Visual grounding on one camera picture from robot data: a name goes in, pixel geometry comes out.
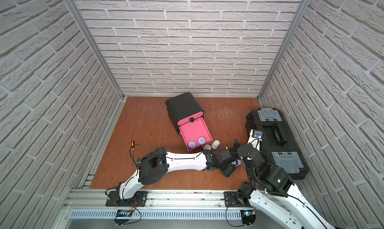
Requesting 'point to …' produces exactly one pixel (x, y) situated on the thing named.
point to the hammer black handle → (137, 160)
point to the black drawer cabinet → (183, 109)
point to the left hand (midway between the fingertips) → (233, 168)
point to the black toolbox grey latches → (278, 141)
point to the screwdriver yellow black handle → (132, 145)
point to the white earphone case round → (207, 146)
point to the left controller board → (123, 216)
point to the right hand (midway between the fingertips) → (245, 143)
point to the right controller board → (248, 216)
